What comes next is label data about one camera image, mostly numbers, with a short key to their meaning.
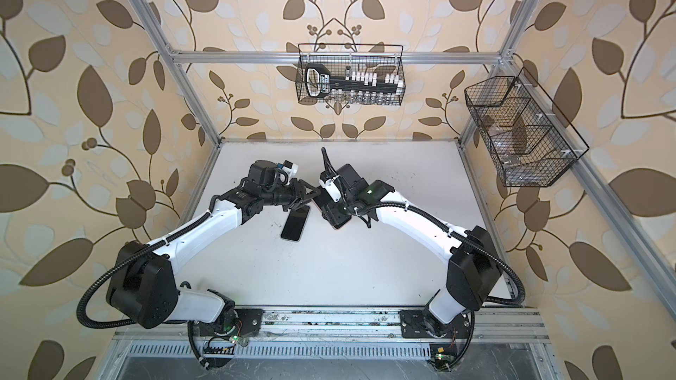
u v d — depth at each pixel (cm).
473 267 42
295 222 94
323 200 73
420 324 72
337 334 74
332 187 73
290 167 79
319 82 84
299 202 74
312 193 79
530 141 73
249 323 74
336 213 71
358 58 90
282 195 71
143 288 42
